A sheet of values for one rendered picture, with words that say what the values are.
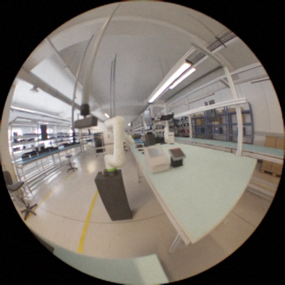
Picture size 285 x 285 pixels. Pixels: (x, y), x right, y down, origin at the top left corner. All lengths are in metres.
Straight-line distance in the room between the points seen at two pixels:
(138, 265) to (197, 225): 0.20
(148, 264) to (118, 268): 0.04
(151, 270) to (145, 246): 1.14
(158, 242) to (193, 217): 1.04
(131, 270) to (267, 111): 4.53
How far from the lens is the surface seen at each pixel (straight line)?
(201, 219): 0.33
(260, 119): 4.43
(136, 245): 1.33
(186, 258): 1.31
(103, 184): 1.07
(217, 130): 4.51
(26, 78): 3.49
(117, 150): 0.86
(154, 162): 0.54
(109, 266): 0.19
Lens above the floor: 1.26
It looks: 7 degrees down
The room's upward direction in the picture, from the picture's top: 5 degrees counter-clockwise
